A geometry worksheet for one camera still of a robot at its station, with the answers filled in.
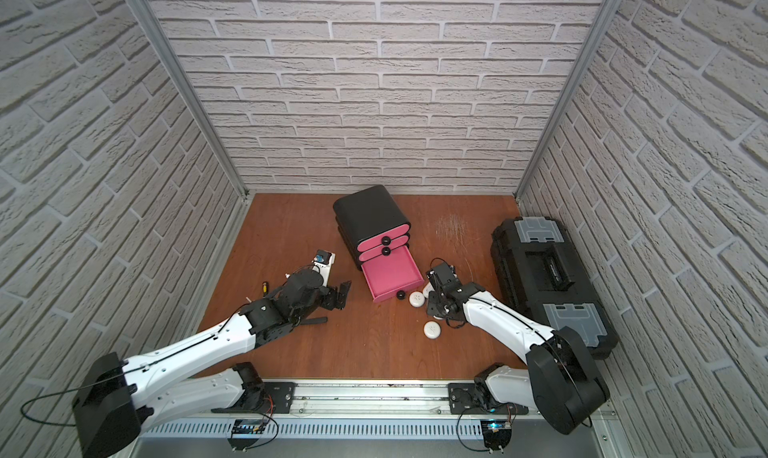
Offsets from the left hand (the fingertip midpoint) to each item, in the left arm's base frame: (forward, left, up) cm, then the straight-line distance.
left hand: (340, 274), depth 80 cm
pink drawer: (+12, -12, +1) cm, 17 cm away
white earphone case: (-11, -26, -12) cm, 31 cm away
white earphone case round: (-1, -22, -13) cm, 26 cm away
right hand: (-4, -29, -12) cm, 32 cm away
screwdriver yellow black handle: (+3, +26, -14) cm, 30 cm away
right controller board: (-35, -40, -15) cm, 55 cm away
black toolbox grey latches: (0, -56, +1) cm, 56 cm away
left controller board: (-33, +22, -18) cm, 44 cm away
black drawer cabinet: (+15, -8, +3) cm, 17 cm away
